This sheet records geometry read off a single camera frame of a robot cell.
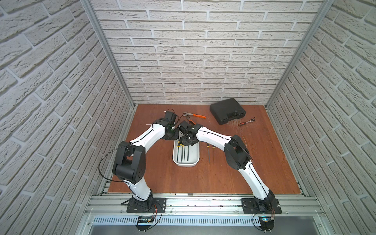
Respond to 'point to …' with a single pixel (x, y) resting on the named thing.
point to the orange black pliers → (187, 114)
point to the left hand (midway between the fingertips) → (176, 133)
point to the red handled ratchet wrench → (251, 120)
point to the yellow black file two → (180, 148)
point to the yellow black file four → (188, 152)
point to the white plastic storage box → (185, 156)
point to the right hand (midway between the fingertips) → (189, 141)
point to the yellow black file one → (178, 146)
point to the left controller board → (144, 222)
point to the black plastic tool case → (226, 110)
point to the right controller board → (266, 222)
